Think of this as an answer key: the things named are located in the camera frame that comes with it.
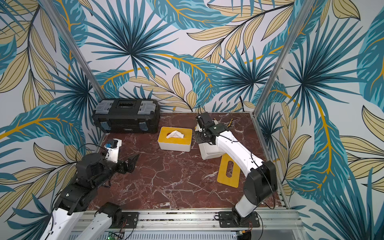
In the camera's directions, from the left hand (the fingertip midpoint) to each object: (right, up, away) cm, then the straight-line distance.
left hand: (129, 155), depth 68 cm
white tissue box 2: (+39, -2, +23) cm, 46 cm away
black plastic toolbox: (-13, +20, +26) cm, 36 cm away
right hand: (+34, +8, +16) cm, 38 cm away
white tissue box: (+17, 0, +27) cm, 32 cm away
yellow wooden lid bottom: (+53, -18, +17) cm, 59 cm away
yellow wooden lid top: (+18, +8, +25) cm, 32 cm away
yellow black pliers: (+57, +16, +45) cm, 75 cm away
